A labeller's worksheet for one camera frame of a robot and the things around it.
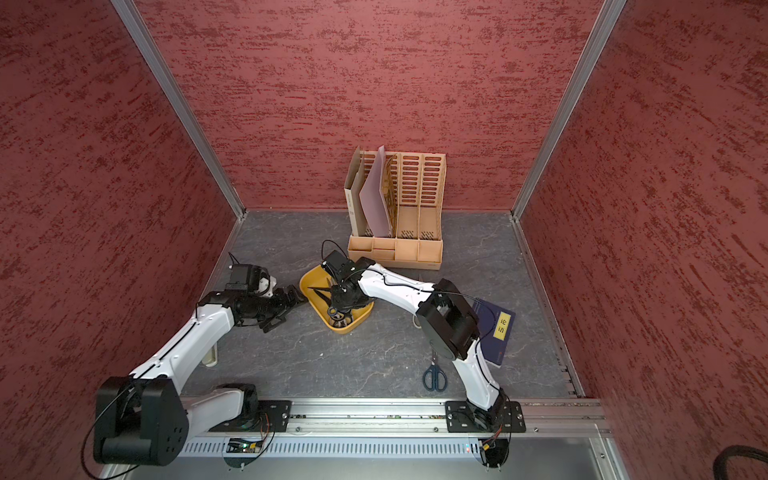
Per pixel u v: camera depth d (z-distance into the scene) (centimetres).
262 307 72
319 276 98
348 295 76
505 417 74
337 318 90
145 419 40
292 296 77
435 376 81
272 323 79
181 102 87
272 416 74
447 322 51
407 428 73
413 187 115
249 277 68
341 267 71
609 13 71
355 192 88
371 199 95
